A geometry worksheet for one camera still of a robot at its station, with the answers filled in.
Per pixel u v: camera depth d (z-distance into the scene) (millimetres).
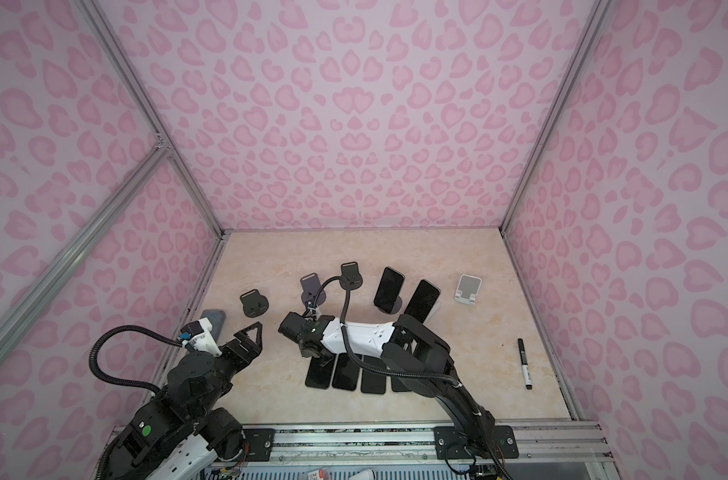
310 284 936
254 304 949
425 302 877
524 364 857
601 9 685
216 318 944
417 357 508
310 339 656
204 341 618
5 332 517
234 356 615
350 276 1038
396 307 930
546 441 749
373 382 826
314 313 801
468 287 962
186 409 502
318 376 835
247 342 626
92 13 682
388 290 895
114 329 492
